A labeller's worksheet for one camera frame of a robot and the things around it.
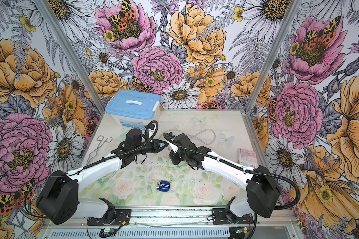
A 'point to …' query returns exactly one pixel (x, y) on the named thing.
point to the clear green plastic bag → (122, 137)
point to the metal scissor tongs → (93, 153)
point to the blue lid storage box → (133, 109)
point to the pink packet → (247, 158)
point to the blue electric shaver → (163, 185)
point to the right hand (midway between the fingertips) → (172, 156)
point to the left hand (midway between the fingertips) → (167, 147)
